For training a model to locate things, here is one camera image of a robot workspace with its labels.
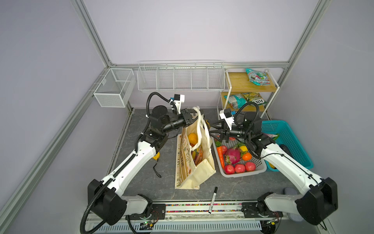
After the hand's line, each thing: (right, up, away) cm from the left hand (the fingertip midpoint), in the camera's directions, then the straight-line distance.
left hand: (204, 115), depth 62 cm
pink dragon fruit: (+19, -22, +23) cm, 37 cm away
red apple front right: (+28, -29, +21) cm, 45 cm away
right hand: (+3, -7, +7) cm, 10 cm away
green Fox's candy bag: (+38, +14, +40) cm, 57 cm away
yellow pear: (-5, -14, +28) cm, 32 cm away
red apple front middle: (+22, -30, +21) cm, 42 cm away
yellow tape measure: (-28, -26, +30) cm, 48 cm away
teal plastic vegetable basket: (+58, -13, +35) cm, 69 cm away
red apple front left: (+16, -30, +21) cm, 40 cm away
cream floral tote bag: (-4, -20, -1) cm, 20 cm away
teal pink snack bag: (+35, +24, +25) cm, 49 cm away
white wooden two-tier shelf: (+24, +21, +28) cm, 42 cm away
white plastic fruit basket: (+33, -28, +17) cm, 46 cm away
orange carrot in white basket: (+12, -20, +27) cm, 36 cm away
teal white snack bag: (+26, +12, +37) cm, 47 cm away
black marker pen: (+6, -45, +15) cm, 48 cm away
